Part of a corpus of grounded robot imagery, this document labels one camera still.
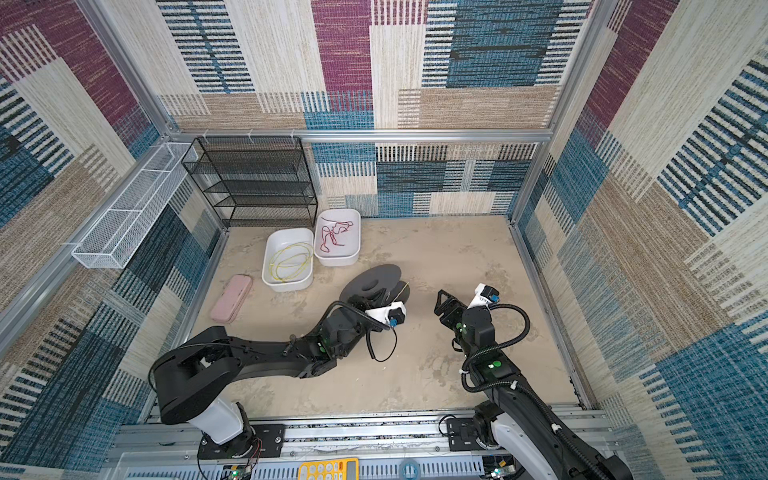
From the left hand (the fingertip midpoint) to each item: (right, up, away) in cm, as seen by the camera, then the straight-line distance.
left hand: (381, 284), depth 80 cm
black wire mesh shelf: (-46, +34, +29) cm, 64 cm away
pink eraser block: (-48, -6, +17) cm, 52 cm away
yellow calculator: (-11, -41, -11) cm, 44 cm away
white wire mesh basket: (-63, +12, -8) cm, 65 cm away
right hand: (+18, -5, +3) cm, 18 cm away
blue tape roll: (+7, -42, -10) cm, 43 cm away
